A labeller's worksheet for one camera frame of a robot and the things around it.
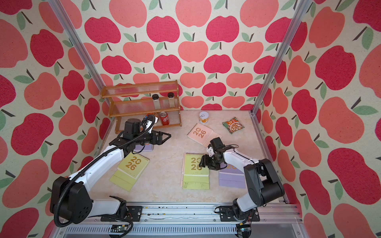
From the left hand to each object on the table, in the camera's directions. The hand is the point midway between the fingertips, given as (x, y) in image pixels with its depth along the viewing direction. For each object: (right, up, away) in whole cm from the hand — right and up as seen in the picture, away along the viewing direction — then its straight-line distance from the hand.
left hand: (166, 137), depth 79 cm
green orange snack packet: (+45, +6, +29) cm, 54 cm away
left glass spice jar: (-10, +24, +17) cm, 31 cm away
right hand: (+22, -20, +10) cm, 31 cm away
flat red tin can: (-19, +15, +34) cm, 42 cm away
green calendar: (+15, -24, +7) cm, 29 cm away
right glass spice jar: (+1, +24, +19) cm, 31 cm away
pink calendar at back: (+22, -1, +25) cm, 34 cm away
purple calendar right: (+38, -25, +9) cm, 47 cm away
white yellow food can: (+24, +12, +32) cm, 42 cm away
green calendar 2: (-24, -20, +9) cm, 33 cm away
